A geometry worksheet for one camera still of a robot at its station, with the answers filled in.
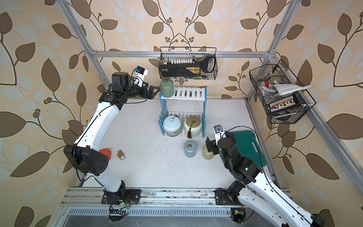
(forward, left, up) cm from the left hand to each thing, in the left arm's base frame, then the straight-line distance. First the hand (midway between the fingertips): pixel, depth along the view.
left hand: (155, 84), depth 75 cm
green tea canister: (+2, -6, -4) cm, 7 cm away
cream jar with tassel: (-9, -21, -26) cm, 35 cm away
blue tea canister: (-22, -20, -31) cm, 43 cm away
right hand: (-21, -33, -16) cm, 43 cm away
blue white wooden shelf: (+22, -17, -35) cm, 45 cm away
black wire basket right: (+11, -64, -4) cm, 65 cm away
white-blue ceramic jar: (-9, -8, -26) cm, 28 cm away
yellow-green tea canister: (-25, -29, -31) cm, 50 cm away
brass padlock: (-23, +24, -37) cm, 50 cm away
